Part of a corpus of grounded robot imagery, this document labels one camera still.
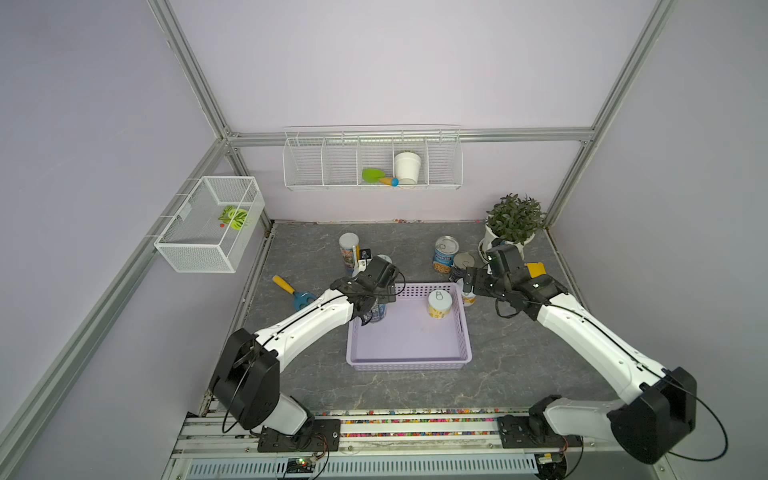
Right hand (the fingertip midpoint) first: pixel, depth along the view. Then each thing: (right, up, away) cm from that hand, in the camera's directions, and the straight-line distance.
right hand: (477, 276), depth 82 cm
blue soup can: (-28, -12, +7) cm, 31 cm away
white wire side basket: (-74, +13, +1) cm, 75 cm away
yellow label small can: (-9, -9, +10) cm, 16 cm away
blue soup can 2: (-6, +8, +17) cm, 20 cm away
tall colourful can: (-39, +10, +16) cm, 43 cm away
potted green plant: (+16, +17, +14) cm, 27 cm away
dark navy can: (-1, +3, +15) cm, 15 cm away
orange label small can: (0, -9, +12) cm, 15 cm away
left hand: (-29, -4, +3) cm, 29 cm away
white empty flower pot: (-19, +34, +11) cm, 40 cm away
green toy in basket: (-66, +16, 0) cm, 68 cm away
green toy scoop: (-30, +33, +18) cm, 48 cm away
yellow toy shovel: (+27, 0, +23) cm, 36 cm away
